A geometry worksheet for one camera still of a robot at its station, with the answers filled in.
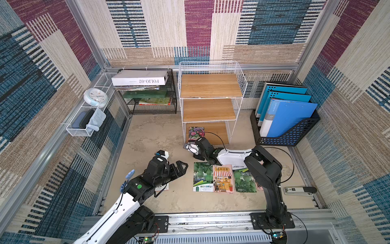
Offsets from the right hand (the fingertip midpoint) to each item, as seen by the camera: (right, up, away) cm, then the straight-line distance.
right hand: (197, 144), depth 97 cm
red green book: (-27, +28, +3) cm, 39 cm away
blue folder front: (+48, +17, -10) cm, 52 cm away
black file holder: (+57, +5, -4) cm, 57 cm away
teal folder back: (+47, +35, -5) cm, 58 cm away
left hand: (-7, -9, -22) cm, 25 cm away
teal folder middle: (+48, +29, -8) cm, 57 cm away
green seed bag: (+3, -18, -9) cm, 20 cm away
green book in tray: (-24, +33, +6) cm, 41 cm away
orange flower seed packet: (-15, -14, -34) cm, 40 cm away
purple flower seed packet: (-1, +7, +9) cm, 11 cm away
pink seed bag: (+15, -19, -10) cm, 26 cm away
